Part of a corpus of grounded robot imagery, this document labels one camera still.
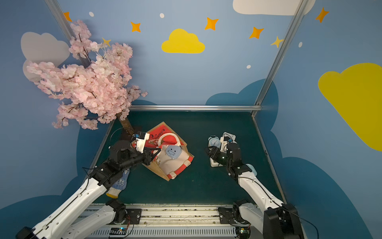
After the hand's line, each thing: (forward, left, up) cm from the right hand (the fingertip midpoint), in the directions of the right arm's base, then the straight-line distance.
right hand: (209, 148), depth 83 cm
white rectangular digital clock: (-4, -4, -12) cm, 14 cm away
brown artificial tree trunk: (+16, +56, -2) cm, 58 cm away
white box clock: (-1, -7, +6) cm, 10 cm away
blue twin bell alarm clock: (+13, -4, -12) cm, 19 cm away
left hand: (-7, +25, +10) cm, 28 cm away
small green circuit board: (-41, +45, -17) cm, 63 cm away
